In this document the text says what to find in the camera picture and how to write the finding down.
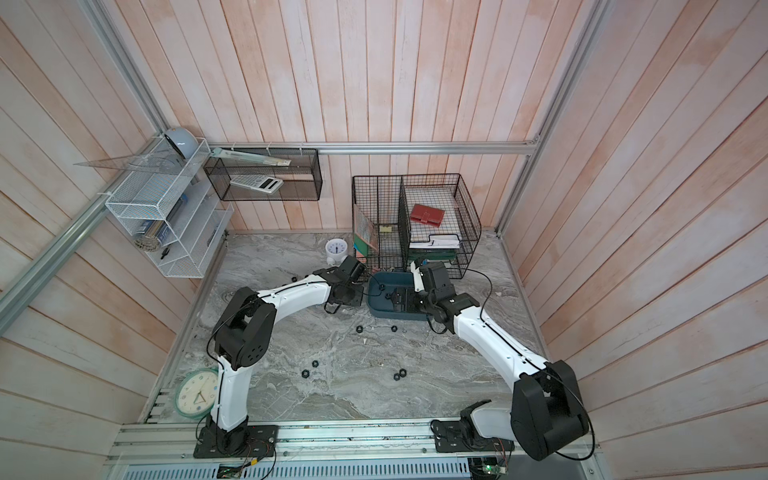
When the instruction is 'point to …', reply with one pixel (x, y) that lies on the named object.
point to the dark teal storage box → (383, 283)
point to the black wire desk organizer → (402, 219)
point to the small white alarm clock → (335, 250)
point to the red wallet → (427, 215)
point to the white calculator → (262, 183)
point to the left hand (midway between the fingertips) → (354, 299)
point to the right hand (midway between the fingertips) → (404, 293)
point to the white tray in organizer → (438, 241)
